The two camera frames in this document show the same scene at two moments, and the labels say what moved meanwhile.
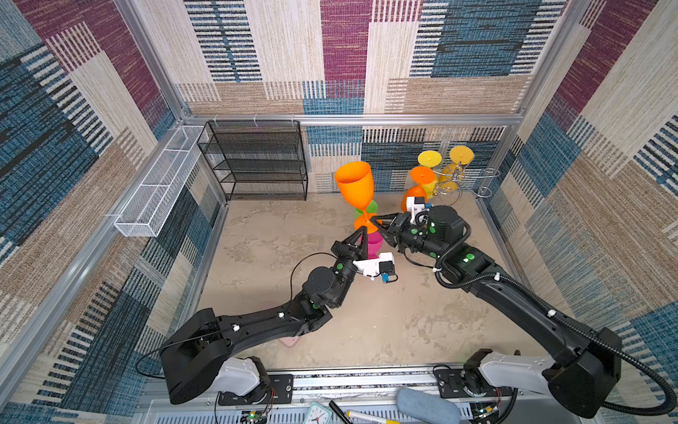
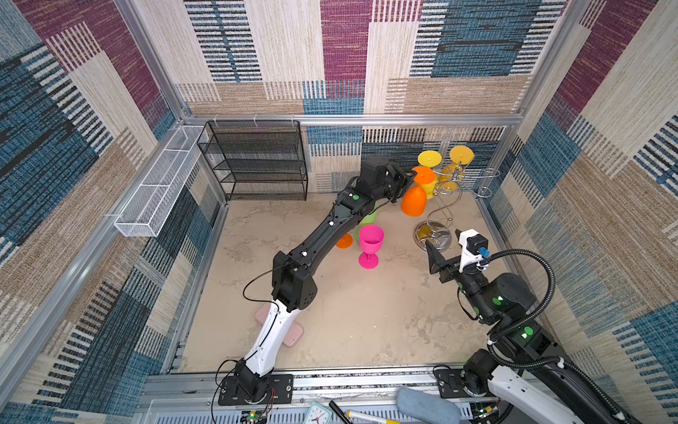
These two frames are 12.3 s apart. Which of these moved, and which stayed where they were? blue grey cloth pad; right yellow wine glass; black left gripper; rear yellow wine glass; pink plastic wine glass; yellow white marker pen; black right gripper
Moved: black left gripper; black right gripper
Stayed: blue grey cloth pad; right yellow wine glass; rear yellow wine glass; yellow white marker pen; pink plastic wine glass
